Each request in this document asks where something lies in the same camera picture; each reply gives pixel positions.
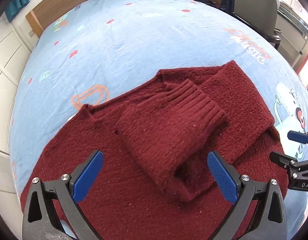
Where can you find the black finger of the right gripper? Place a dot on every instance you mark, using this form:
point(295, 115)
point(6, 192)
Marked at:
point(283, 161)

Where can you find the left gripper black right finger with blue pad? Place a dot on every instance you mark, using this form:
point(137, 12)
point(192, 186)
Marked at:
point(269, 217)

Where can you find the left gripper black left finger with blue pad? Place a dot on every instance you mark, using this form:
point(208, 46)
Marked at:
point(40, 220)

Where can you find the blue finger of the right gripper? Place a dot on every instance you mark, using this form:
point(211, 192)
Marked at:
point(298, 137)

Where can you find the dark red knit sweater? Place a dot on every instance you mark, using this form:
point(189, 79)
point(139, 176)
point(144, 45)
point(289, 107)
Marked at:
point(155, 183)

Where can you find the grey chair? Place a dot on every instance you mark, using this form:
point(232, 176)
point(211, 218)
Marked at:
point(261, 16)

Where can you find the white wardrobe cabinet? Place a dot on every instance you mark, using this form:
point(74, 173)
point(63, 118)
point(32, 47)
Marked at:
point(13, 57)

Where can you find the light blue cartoon bed sheet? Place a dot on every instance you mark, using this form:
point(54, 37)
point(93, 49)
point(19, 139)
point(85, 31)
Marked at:
point(101, 49)

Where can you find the teal hanging cloth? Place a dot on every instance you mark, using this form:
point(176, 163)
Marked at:
point(14, 7)

